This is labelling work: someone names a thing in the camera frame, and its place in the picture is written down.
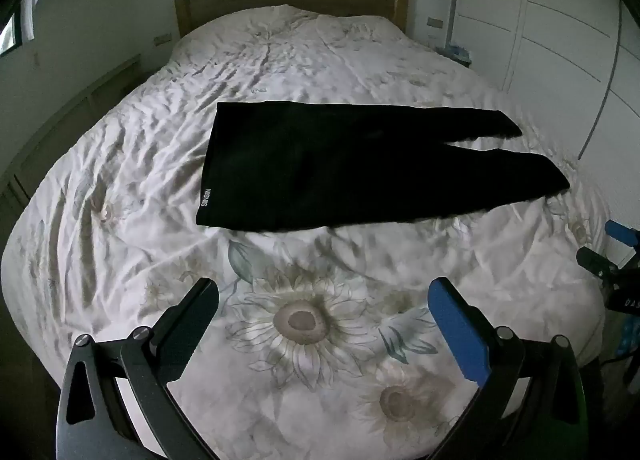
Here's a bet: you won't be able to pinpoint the grey curved rod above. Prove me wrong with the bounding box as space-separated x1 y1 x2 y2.
577 0 623 161

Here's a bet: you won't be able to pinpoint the window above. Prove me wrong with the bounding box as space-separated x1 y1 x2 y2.
0 0 71 58

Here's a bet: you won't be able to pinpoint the black pants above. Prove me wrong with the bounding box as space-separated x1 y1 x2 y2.
196 101 572 232

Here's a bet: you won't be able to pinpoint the white wardrobe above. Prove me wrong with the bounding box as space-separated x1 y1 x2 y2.
452 0 640 181

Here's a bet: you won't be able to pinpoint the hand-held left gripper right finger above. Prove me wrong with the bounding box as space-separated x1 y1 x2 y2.
428 277 587 460

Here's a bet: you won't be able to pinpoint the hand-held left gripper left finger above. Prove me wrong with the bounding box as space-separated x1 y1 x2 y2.
56 277 221 460

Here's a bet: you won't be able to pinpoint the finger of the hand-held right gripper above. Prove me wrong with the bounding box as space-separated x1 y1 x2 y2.
576 247 622 278
604 220 640 247

